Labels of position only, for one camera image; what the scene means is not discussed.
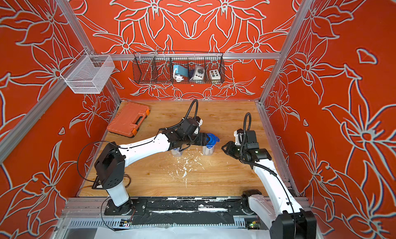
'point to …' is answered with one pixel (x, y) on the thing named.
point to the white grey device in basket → (199, 73)
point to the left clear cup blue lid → (176, 152)
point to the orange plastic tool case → (128, 119)
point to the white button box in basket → (215, 74)
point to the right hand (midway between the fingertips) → (221, 148)
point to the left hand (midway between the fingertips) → (207, 137)
